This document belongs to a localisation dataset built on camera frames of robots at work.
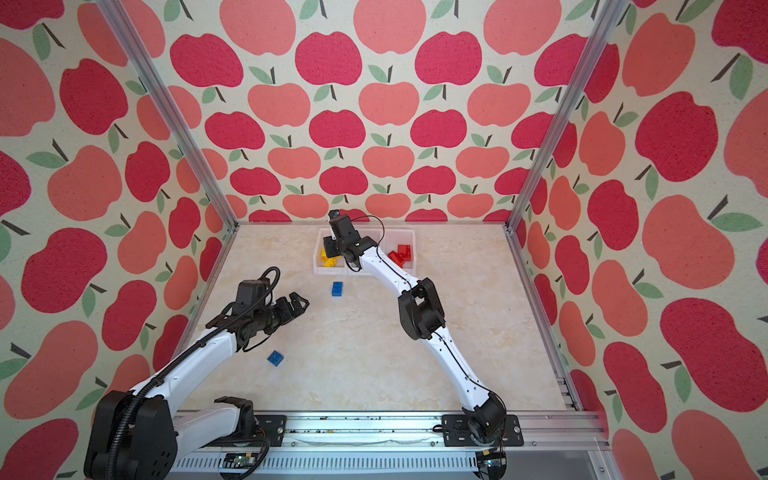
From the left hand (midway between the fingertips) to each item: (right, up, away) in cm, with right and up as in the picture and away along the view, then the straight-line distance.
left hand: (303, 309), depth 87 cm
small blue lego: (-8, -14, -1) cm, 16 cm away
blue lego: (+8, +4, +15) cm, 17 cm away
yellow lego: (+4, +13, +21) cm, 25 cm away
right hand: (+7, +21, +15) cm, 27 cm away
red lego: (+32, +17, +21) cm, 42 cm away
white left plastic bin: (+1, +12, +17) cm, 21 cm away
